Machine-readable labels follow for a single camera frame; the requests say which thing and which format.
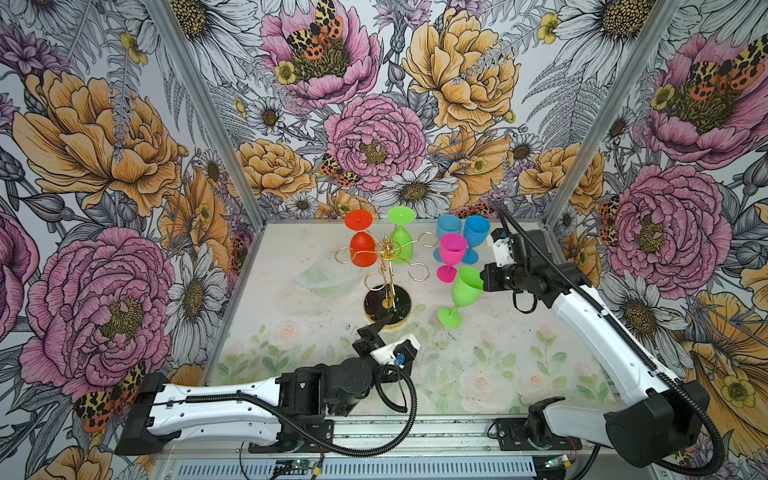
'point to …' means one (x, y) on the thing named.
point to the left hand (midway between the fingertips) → (395, 334)
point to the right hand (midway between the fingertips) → (484, 283)
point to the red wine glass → (363, 250)
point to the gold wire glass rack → (386, 296)
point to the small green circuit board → (296, 463)
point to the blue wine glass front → (446, 224)
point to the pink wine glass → (452, 250)
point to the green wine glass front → (466, 289)
